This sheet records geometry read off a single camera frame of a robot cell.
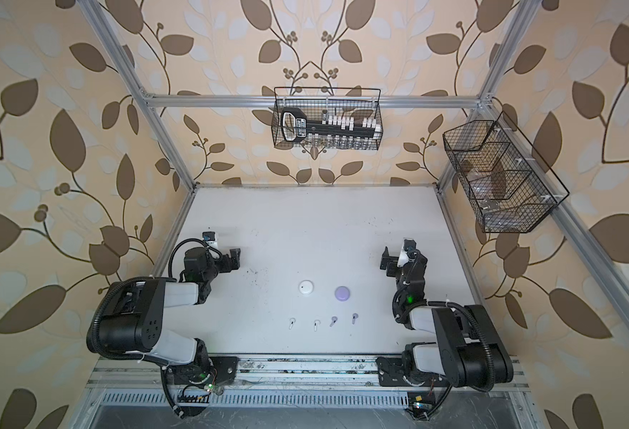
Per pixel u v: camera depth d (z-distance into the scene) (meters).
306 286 0.89
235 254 0.87
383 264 0.83
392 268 0.81
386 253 0.84
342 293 0.89
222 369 0.75
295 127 0.84
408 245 0.75
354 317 0.84
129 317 0.46
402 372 0.73
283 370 0.76
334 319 0.84
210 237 0.84
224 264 0.85
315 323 0.83
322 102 0.91
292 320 0.84
